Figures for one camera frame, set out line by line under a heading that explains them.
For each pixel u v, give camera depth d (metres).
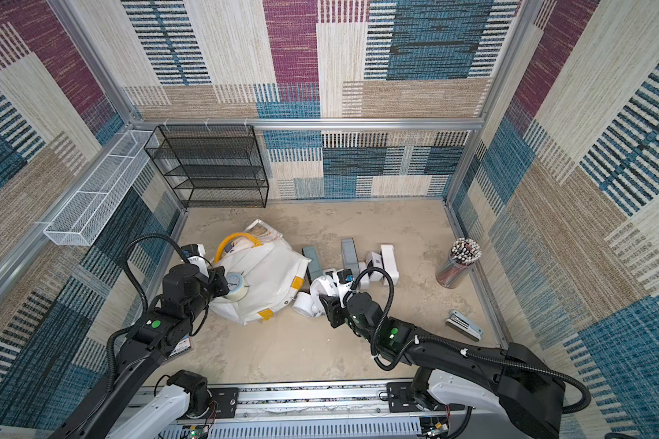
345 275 0.67
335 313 0.69
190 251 0.65
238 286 0.89
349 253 0.92
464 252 0.82
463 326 0.84
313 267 0.89
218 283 0.66
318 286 0.76
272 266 0.98
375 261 0.94
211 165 1.10
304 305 0.84
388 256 0.97
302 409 0.73
